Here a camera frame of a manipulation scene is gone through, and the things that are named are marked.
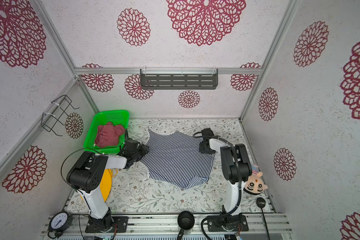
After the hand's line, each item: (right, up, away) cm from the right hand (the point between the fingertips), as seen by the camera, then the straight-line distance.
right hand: (206, 148), depth 102 cm
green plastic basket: (-68, +23, +15) cm, 73 cm away
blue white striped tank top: (-20, -7, -5) cm, 22 cm away
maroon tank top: (-69, +9, +3) cm, 70 cm away
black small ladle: (+25, -27, -22) cm, 43 cm away
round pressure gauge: (-76, -33, -30) cm, 88 cm away
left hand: (-40, -2, -1) cm, 40 cm away
